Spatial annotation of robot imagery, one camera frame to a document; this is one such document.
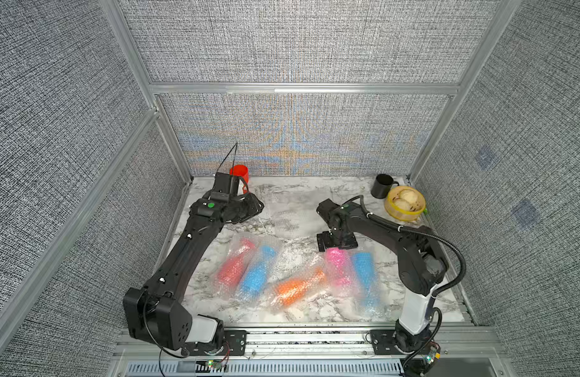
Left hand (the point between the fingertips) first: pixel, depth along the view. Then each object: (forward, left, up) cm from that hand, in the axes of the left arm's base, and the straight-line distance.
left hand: (264, 204), depth 78 cm
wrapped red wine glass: (-16, +13, -18) cm, 27 cm away
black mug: (+21, -51, -16) cm, 57 cm away
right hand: (-5, -24, -19) cm, 31 cm away
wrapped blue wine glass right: (-15, -34, -18) cm, 42 cm away
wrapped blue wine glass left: (-16, +3, -17) cm, 24 cm away
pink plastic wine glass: (-17, -25, -18) cm, 35 cm away
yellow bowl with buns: (+13, -60, -20) cm, 64 cm away
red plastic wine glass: (+26, +11, -9) cm, 29 cm away
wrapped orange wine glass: (-23, -7, -16) cm, 30 cm away
